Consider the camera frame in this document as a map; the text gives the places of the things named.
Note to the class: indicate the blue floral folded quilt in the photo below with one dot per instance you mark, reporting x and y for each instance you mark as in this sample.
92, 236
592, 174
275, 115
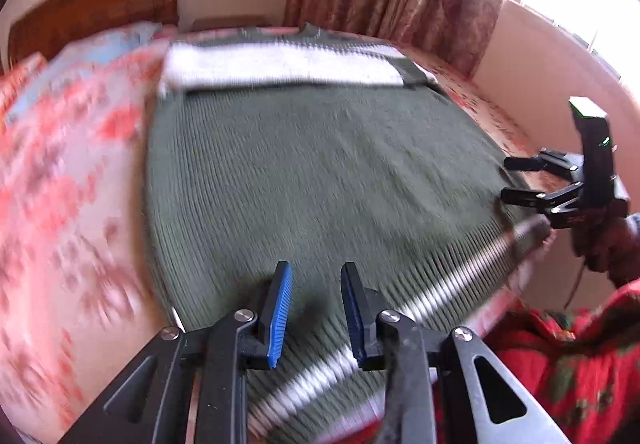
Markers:
90, 59

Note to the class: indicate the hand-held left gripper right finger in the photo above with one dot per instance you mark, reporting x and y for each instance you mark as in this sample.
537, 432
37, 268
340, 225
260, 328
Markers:
352, 319

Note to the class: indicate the pink floral bedsheet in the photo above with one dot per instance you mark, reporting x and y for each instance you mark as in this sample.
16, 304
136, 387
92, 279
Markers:
65, 204

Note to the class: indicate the person's right hand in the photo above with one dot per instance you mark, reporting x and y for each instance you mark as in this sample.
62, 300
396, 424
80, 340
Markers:
607, 251

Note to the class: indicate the red floral cloth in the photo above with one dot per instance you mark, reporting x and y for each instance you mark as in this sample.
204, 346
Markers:
575, 364

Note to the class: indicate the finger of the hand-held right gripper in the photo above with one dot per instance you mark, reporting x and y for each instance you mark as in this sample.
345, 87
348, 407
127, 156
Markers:
550, 163
555, 199

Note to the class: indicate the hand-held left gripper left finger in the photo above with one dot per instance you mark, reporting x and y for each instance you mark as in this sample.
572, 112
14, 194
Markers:
280, 314

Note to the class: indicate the wooden nightstand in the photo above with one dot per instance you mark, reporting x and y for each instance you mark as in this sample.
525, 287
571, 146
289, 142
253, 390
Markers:
230, 22

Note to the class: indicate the green knit sweater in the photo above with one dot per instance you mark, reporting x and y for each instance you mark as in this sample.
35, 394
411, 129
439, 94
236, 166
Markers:
310, 174

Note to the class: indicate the orange floral pillow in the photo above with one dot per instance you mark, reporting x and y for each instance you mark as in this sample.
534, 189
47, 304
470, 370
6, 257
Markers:
20, 84

